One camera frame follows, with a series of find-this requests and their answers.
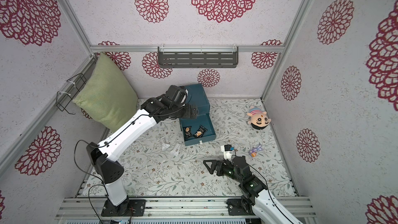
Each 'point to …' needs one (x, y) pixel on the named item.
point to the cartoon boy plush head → (259, 120)
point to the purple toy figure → (253, 152)
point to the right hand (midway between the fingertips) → (207, 161)
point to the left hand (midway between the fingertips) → (190, 112)
